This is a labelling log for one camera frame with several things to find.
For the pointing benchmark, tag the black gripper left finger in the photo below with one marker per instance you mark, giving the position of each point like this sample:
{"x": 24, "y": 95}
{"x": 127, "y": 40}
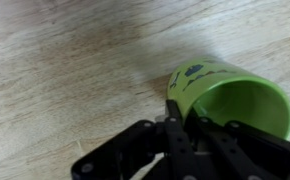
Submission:
{"x": 178, "y": 146}

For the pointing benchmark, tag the green plastic mug with print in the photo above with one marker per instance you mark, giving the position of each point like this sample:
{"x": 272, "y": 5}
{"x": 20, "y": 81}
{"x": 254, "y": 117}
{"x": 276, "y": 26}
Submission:
{"x": 238, "y": 100}

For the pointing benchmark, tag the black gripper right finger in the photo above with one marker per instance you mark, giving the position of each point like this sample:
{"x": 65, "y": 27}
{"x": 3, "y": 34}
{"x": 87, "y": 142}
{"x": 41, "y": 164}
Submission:
{"x": 245, "y": 153}

